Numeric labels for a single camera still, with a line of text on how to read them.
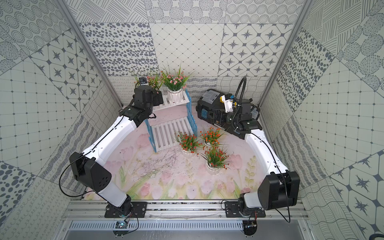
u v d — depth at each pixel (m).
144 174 0.86
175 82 0.73
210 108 0.97
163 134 1.01
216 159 0.78
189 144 0.83
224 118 0.70
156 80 0.76
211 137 0.85
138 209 0.73
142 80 0.65
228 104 0.70
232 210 0.73
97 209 0.76
